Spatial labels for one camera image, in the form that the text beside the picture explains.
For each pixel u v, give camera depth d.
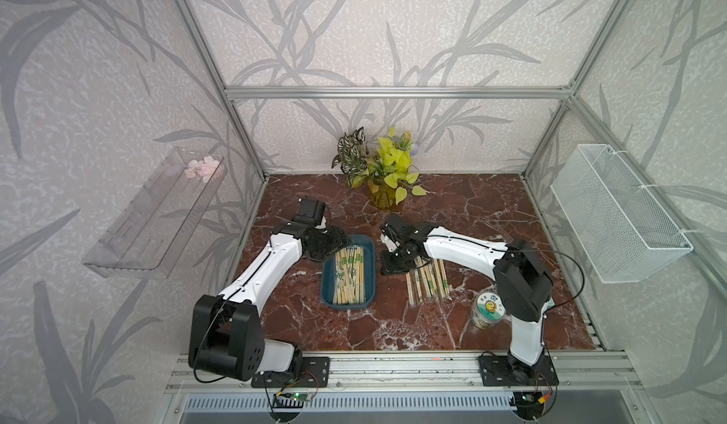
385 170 0.92
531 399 0.74
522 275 0.52
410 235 0.66
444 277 0.91
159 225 0.70
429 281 0.91
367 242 0.94
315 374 0.73
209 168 0.76
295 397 0.71
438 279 0.91
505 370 0.66
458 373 0.75
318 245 0.71
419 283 0.89
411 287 0.89
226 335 0.41
